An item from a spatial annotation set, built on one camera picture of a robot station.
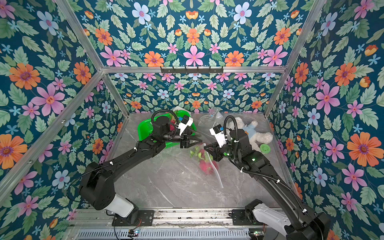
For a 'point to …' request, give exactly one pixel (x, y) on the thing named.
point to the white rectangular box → (179, 108)
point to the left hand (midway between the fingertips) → (201, 138)
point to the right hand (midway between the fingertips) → (208, 144)
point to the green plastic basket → (145, 127)
